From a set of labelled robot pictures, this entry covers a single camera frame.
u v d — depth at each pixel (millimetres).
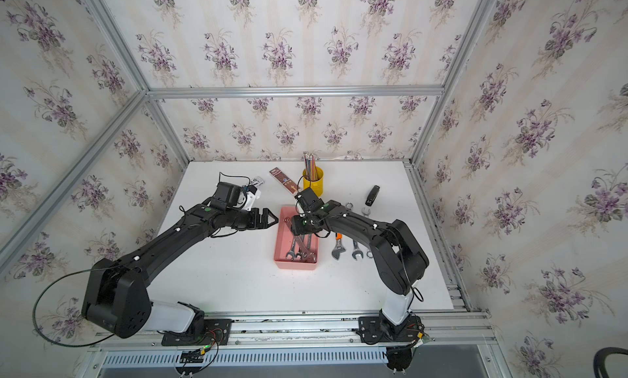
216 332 726
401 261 465
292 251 902
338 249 904
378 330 732
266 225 730
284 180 1110
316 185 1019
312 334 736
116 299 409
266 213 748
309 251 859
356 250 905
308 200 705
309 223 651
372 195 1051
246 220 734
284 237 933
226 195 660
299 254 885
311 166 1012
